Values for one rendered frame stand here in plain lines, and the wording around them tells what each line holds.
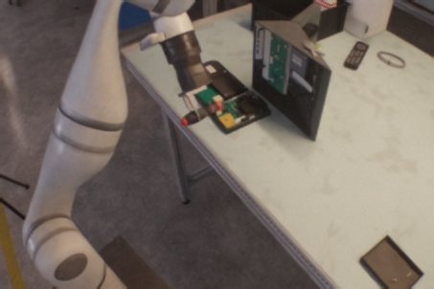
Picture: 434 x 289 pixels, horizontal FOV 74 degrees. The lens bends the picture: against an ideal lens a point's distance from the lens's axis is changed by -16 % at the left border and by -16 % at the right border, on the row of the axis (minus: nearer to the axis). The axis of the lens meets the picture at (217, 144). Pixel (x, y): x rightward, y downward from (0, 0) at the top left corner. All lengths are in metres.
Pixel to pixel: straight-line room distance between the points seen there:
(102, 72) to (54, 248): 0.26
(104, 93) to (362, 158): 0.60
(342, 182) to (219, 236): 1.11
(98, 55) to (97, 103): 0.06
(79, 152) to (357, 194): 0.56
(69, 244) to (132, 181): 1.54
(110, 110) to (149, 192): 1.56
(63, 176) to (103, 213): 1.50
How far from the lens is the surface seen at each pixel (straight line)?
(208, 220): 1.81
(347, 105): 0.93
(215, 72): 0.94
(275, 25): 0.80
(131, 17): 2.28
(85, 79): 0.39
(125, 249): 0.83
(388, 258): 0.69
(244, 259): 1.71
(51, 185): 0.48
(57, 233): 0.51
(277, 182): 0.72
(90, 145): 0.41
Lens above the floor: 1.58
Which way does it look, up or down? 48 degrees down
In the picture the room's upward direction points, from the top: 3 degrees counter-clockwise
